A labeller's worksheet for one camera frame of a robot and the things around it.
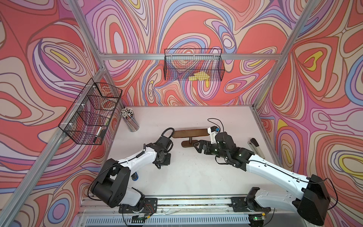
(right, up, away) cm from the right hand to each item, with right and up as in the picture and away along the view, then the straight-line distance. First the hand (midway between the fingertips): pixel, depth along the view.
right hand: (199, 148), depth 77 cm
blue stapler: (-37, -17, +4) cm, 41 cm away
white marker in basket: (-54, +9, -4) cm, 54 cm away
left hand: (-18, -11, +11) cm, 24 cm away
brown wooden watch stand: (-5, +8, +9) cm, 13 cm away
